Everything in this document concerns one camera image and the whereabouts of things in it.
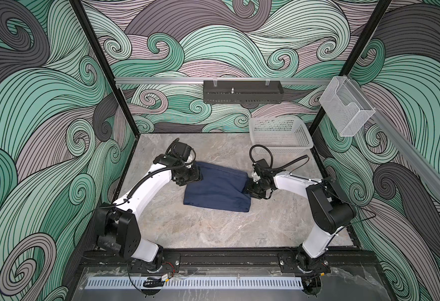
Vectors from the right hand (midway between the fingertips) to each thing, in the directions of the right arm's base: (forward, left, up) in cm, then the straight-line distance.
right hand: (243, 193), depth 92 cm
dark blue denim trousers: (+3, +12, +1) cm, 12 cm away
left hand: (+1, +21, +14) cm, 26 cm away
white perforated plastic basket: (+41, -31, -1) cm, 52 cm away
